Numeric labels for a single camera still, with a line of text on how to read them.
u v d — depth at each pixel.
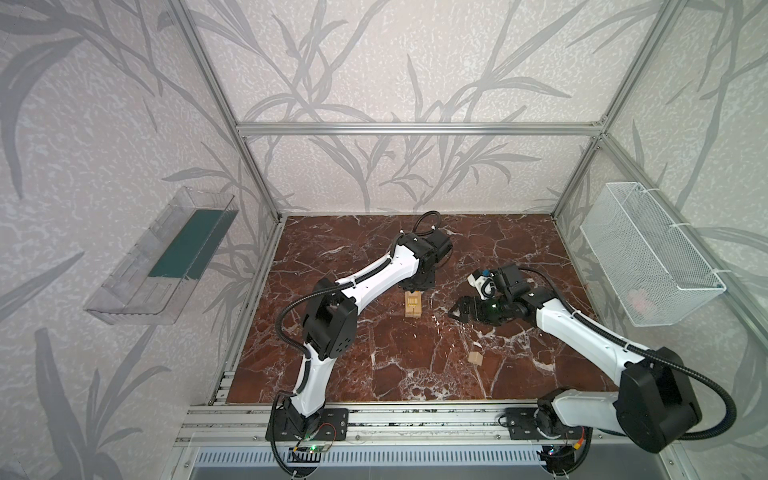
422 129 0.94
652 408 0.41
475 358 0.83
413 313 0.91
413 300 0.91
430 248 0.64
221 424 0.75
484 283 0.77
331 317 0.50
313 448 0.71
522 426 0.73
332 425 0.72
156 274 0.64
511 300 0.64
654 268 0.62
